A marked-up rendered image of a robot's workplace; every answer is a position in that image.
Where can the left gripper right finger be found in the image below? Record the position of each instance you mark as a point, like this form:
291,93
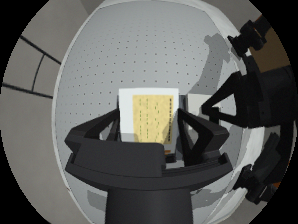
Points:
211,136

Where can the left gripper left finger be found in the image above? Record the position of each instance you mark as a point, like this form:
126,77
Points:
93,128

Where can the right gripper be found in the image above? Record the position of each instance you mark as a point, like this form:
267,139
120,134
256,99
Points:
259,113

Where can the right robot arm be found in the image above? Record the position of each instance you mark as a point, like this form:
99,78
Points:
271,165

